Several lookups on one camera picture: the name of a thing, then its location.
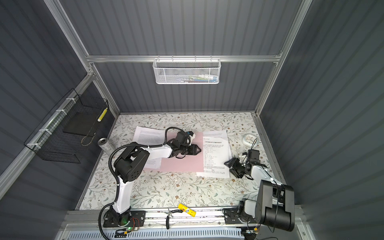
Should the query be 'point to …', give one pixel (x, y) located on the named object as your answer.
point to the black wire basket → (67, 132)
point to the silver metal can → (106, 145)
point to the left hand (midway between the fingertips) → (199, 150)
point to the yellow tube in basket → (102, 115)
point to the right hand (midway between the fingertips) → (229, 167)
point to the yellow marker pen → (186, 209)
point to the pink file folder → (190, 163)
